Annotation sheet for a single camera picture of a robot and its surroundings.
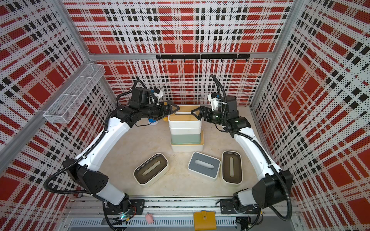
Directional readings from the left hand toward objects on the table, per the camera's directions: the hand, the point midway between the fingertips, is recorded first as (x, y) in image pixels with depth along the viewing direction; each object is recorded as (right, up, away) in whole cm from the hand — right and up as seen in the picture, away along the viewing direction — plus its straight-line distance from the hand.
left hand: (176, 111), depth 72 cm
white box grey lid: (+16, -33, +15) cm, 39 cm away
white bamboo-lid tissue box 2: (+6, -24, +22) cm, 33 cm away
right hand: (+11, -2, +1) cm, 11 cm away
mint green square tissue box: (+4, -17, +19) cm, 26 cm away
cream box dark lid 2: (+32, -33, +13) cm, 48 cm away
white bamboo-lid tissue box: (+4, -10, +6) cm, 13 cm away
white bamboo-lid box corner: (+4, -4, +2) cm, 5 cm away
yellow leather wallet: (+14, -54, -3) cm, 56 cm away
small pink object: (-13, -53, -3) cm, 54 cm away
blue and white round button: (-21, -7, +36) cm, 42 cm away
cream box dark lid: (-15, -33, +10) cm, 38 cm away
